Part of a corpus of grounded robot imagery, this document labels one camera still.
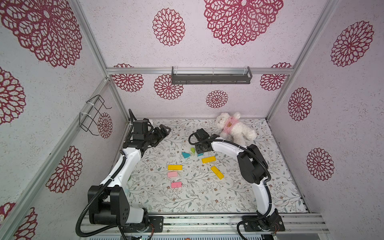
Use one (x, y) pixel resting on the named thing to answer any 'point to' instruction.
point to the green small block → (193, 150)
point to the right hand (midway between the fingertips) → (198, 146)
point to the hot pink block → (176, 185)
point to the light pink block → (172, 174)
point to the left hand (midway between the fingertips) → (167, 133)
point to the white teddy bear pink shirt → (232, 130)
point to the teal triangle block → (186, 155)
